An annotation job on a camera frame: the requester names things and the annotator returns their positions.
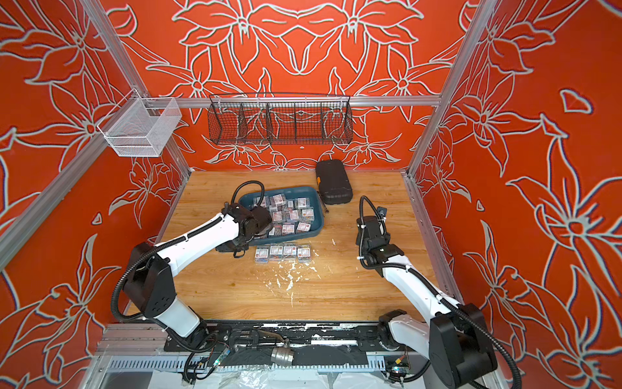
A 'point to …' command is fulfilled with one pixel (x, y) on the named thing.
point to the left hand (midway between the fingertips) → (231, 245)
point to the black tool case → (334, 181)
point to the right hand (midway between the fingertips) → (371, 228)
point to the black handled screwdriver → (326, 211)
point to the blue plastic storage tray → (294, 212)
